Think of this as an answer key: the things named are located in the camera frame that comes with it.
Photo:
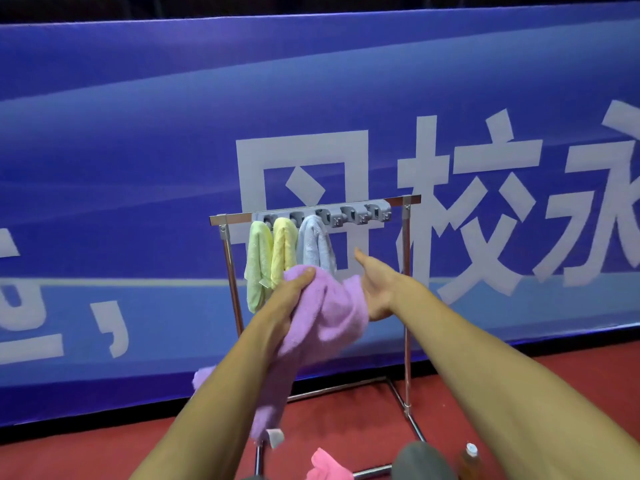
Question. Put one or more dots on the chrome metal rack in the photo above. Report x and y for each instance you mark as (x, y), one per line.
(230, 218)

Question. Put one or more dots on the person's left hand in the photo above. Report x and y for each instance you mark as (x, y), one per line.
(287, 302)

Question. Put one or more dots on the blue printed banner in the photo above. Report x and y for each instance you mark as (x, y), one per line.
(100, 144)

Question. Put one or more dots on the pink towel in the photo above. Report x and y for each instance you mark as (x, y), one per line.
(325, 467)

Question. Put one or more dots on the light green towel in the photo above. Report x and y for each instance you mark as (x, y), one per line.
(257, 264)

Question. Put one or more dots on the person's right forearm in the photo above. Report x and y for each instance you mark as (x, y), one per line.
(510, 384)

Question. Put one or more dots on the purple towel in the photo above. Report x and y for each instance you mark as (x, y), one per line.
(330, 314)

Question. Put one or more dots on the yellow towel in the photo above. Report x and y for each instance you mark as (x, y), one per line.
(283, 249)

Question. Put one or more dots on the person's left forearm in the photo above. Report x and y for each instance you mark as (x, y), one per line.
(215, 409)

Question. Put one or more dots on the grey plastic hook rail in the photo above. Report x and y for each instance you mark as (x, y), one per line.
(350, 214)

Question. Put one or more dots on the grey trousers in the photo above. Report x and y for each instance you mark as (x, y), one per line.
(420, 464)

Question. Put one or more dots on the bottle of amber liquid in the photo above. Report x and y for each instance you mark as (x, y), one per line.
(470, 467)

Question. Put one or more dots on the person's right hand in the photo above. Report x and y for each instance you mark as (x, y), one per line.
(382, 289)

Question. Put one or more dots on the light blue towel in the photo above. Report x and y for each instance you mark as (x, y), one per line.
(312, 239)

